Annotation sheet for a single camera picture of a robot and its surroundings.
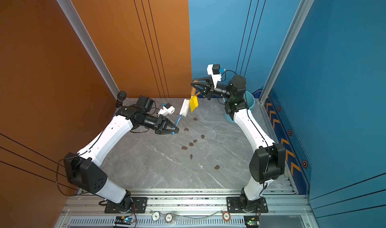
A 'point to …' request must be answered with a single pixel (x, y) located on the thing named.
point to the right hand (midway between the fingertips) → (195, 83)
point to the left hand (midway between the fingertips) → (177, 130)
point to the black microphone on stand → (121, 96)
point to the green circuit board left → (125, 220)
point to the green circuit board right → (252, 221)
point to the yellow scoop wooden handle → (194, 99)
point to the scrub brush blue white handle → (184, 111)
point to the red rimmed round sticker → (226, 216)
